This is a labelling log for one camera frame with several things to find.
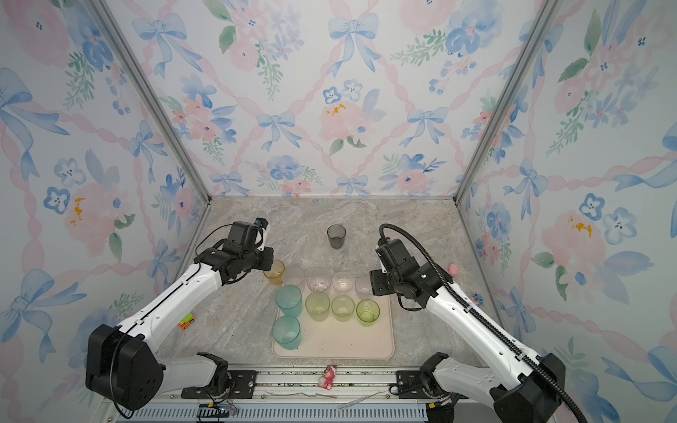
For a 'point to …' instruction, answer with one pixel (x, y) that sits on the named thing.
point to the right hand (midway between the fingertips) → (379, 277)
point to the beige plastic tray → (335, 339)
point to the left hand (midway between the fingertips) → (270, 251)
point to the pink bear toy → (326, 381)
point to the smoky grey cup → (336, 233)
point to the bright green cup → (368, 311)
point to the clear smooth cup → (319, 280)
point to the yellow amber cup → (275, 274)
